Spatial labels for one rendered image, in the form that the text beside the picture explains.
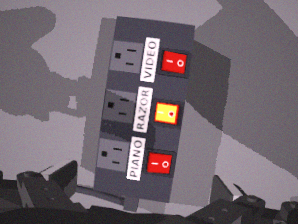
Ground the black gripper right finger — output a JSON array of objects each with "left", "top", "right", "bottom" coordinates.
[{"left": 156, "top": 175, "right": 298, "bottom": 224}]

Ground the grey power strip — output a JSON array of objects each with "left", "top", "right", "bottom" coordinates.
[{"left": 76, "top": 16, "right": 195, "bottom": 212}]

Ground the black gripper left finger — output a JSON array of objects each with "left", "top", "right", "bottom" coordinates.
[{"left": 0, "top": 159, "right": 89, "bottom": 213}]

